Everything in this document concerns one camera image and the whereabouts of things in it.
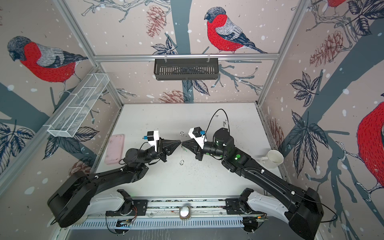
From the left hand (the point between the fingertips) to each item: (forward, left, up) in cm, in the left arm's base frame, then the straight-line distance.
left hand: (178, 145), depth 62 cm
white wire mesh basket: (+25, +54, -1) cm, 59 cm away
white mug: (+3, -51, -22) cm, 55 cm away
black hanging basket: (+65, -1, -3) cm, 65 cm away
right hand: (+2, -1, -3) cm, 4 cm away
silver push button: (-21, -2, -20) cm, 29 cm away
